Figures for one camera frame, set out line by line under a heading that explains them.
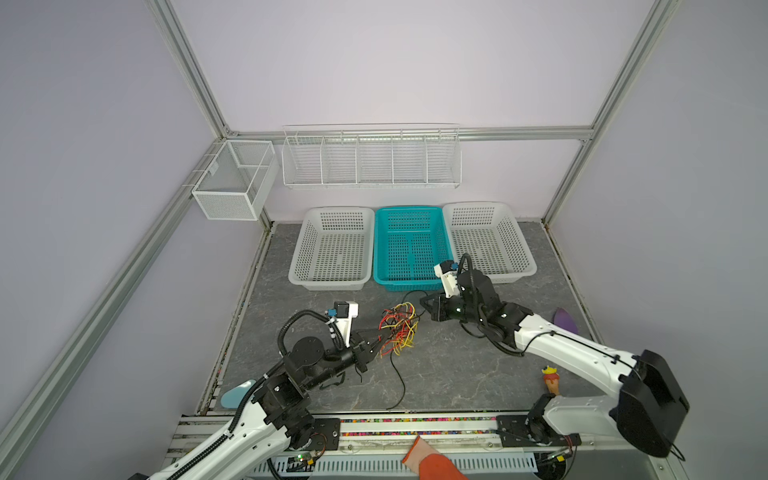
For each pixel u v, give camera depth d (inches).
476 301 23.7
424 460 27.7
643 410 15.6
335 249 44.1
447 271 28.4
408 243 45.4
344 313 24.1
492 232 45.9
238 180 40.2
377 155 40.3
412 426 30.1
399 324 27.7
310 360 20.5
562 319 36.9
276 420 20.2
